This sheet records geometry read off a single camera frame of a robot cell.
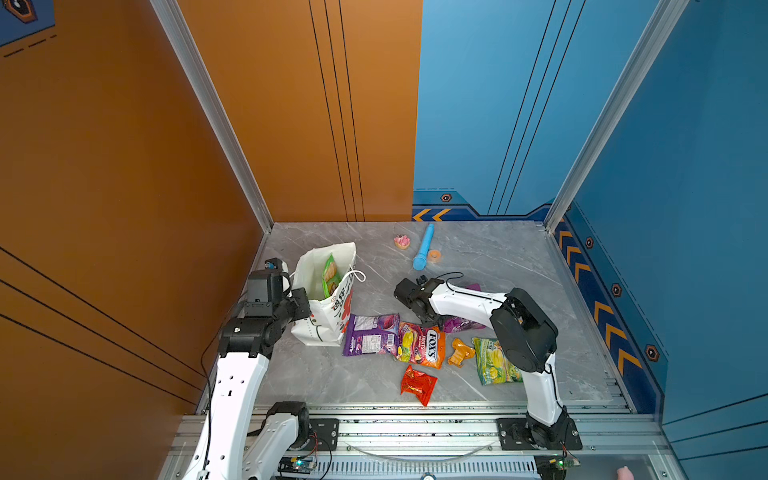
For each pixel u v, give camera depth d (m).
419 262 1.04
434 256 1.09
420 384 0.78
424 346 0.85
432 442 0.74
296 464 0.71
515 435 0.72
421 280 0.87
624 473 0.67
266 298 0.53
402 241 1.12
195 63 0.77
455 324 0.87
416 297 0.70
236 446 0.39
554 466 0.70
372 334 0.87
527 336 0.54
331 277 0.82
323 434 0.74
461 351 0.86
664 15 0.70
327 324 0.77
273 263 0.64
